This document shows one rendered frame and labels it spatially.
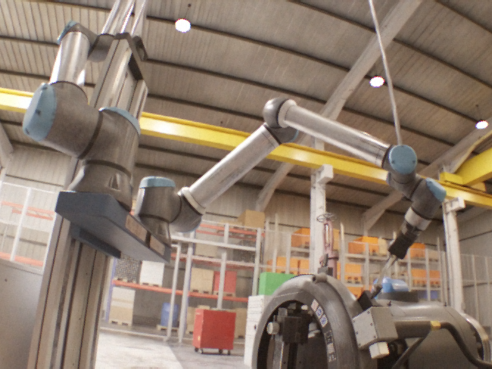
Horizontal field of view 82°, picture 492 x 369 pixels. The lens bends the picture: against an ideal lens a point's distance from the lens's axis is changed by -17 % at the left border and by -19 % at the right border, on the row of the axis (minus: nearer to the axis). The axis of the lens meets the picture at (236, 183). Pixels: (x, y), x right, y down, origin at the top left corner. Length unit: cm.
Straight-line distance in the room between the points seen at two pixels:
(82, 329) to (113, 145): 68
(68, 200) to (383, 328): 94
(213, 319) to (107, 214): 591
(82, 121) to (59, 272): 44
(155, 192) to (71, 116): 58
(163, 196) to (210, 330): 543
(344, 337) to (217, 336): 568
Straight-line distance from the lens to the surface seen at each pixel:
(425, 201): 123
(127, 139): 97
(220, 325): 672
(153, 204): 135
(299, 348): 143
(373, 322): 106
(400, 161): 111
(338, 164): 1072
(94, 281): 128
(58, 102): 91
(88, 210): 86
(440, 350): 158
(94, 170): 91
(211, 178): 146
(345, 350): 112
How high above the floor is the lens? 78
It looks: 22 degrees up
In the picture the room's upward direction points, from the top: 5 degrees clockwise
